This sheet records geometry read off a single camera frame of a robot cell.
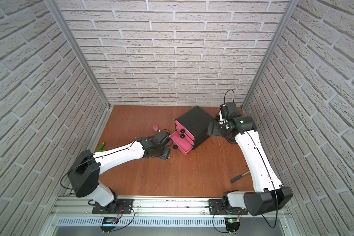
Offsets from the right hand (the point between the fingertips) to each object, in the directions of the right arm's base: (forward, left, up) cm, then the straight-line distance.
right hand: (219, 130), depth 74 cm
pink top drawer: (+8, +18, -10) cm, 22 cm away
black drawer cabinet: (+13, +11, -7) cm, 18 cm away
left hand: (-1, +29, -17) cm, 33 cm away
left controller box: (-34, +58, -25) cm, 72 cm away
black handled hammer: (-17, -10, -26) cm, 33 cm away
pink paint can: (+20, +38, -22) cm, 49 cm away
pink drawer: (+7, +18, -15) cm, 25 cm away
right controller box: (-38, -3, -27) cm, 47 cm away
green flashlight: (+7, +74, -23) cm, 78 cm away
